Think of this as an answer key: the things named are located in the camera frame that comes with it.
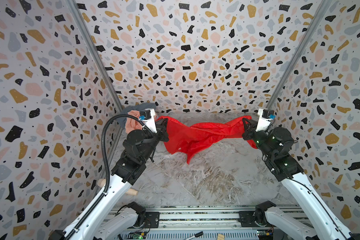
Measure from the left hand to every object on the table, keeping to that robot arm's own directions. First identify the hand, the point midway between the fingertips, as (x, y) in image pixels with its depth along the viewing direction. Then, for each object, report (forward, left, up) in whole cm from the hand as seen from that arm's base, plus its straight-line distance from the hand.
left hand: (167, 116), depth 62 cm
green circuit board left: (-37, +16, -41) cm, 58 cm away
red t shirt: (+3, -8, -18) cm, 20 cm away
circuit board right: (-38, -45, -42) cm, 73 cm away
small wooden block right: (-39, -23, -40) cm, 60 cm away
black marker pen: (-38, -12, -41) cm, 57 cm away
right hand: (+1, -32, -2) cm, 32 cm away
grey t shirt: (+41, +40, -36) cm, 68 cm away
